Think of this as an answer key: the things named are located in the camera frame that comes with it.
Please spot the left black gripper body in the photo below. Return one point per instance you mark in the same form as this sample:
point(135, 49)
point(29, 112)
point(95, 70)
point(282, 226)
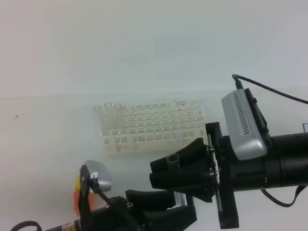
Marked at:
point(113, 217)

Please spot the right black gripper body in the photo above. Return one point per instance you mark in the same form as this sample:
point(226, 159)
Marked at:
point(239, 175)

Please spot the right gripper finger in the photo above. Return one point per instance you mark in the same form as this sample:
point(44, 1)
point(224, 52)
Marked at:
point(191, 156)
point(198, 184)

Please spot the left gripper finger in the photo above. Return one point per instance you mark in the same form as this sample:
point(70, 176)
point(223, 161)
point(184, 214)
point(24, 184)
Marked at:
point(151, 201)
point(175, 219)

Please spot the clear glass test tube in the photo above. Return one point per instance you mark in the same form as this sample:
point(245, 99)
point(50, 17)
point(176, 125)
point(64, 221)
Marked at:
point(173, 161)

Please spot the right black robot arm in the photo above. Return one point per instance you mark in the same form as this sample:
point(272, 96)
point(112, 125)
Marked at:
point(293, 153)

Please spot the white plastic test tube rack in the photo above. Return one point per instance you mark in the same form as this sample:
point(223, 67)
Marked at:
point(151, 127)

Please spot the clear glass tube right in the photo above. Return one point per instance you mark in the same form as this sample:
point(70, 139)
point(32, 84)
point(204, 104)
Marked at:
point(118, 115)

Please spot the clear glass tube middle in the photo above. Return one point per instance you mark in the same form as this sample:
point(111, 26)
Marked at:
point(110, 115)

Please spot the clear glass tube left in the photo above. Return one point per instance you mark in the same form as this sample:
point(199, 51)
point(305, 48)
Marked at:
point(99, 116)

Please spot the black plastic scoop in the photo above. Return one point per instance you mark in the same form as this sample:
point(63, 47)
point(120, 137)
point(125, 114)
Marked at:
point(180, 199)

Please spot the orange cube block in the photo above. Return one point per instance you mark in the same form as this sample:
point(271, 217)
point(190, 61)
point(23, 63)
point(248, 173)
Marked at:
point(76, 200)

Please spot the yellow cube block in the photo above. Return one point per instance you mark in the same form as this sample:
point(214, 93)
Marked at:
point(77, 184)

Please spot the blue marked label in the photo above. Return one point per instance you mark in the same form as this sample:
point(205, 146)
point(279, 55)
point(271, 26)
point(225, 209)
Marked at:
point(305, 127)

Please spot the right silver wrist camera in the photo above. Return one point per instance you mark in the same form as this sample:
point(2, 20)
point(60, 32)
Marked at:
point(245, 137)

